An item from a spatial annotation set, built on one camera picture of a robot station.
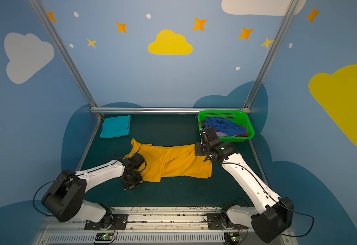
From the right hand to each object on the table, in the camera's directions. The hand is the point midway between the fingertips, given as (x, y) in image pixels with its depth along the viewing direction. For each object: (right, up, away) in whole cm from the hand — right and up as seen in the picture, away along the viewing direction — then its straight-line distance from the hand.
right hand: (200, 145), depth 79 cm
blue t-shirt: (+21, +11, +26) cm, 35 cm away
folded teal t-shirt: (-61, +11, +36) cm, 71 cm away
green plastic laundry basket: (+33, +18, +33) cm, 50 cm away
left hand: (-33, -24, +7) cm, 41 cm away
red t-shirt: (+34, +4, +26) cm, 43 cm away
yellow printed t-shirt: (-12, -10, +7) cm, 17 cm away
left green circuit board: (-47, -43, -8) cm, 64 cm away
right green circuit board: (+14, -43, -7) cm, 46 cm away
